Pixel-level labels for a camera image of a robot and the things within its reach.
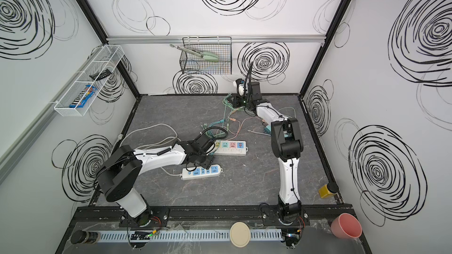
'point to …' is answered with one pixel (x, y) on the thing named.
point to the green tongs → (206, 55)
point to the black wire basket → (194, 64)
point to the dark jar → (80, 236)
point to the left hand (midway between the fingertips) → (210, 159)
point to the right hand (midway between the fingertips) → (229, 96)
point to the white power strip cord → (158, 142)
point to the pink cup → (346, 226)
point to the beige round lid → (239, 234)
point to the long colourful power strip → (230, 147)
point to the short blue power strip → (201, 172)
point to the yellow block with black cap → (328, 189)
